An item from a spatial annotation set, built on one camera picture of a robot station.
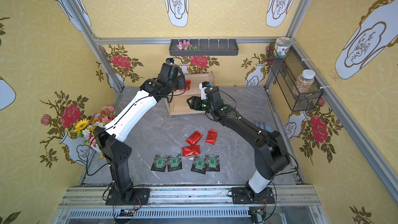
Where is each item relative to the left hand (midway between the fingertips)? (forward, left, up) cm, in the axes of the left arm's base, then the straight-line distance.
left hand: (173, 78), depth 81 cm
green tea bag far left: (-33, +9, -31) cm, 46 cm away
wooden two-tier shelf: (+8, +2, -30) cm, 31 cm away
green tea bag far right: (-34, -20, -30) cm, 50 cm away
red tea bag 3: (-27, -9, -30) cm, 41 cm away
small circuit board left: (-54, +22, -35) cm, 68 cm away
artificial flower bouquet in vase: (-21, +44, -14) cm, 51 cm away
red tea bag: (-19, -10, -30) cm, 37 cm away
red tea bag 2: (-19, -20, -29) cm, 40 cm away
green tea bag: (-33, +1, -31) cm, 45 cm away
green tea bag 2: (-35, -13, -31) cm, 48 cm away
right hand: (-5, -11, -9) cm, 15 cm away
